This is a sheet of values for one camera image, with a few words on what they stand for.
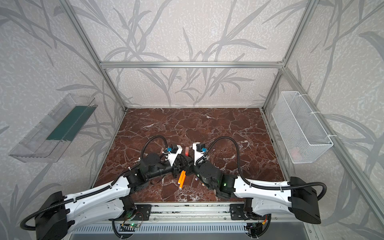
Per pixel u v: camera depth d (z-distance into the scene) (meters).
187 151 0.67
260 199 0.47
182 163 0.64
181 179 0.84
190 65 0.96
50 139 0.64
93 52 0.87
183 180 0.83
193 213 0.75
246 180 0.51
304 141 0.61
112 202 0.60
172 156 0.63
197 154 0.60
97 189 0.48
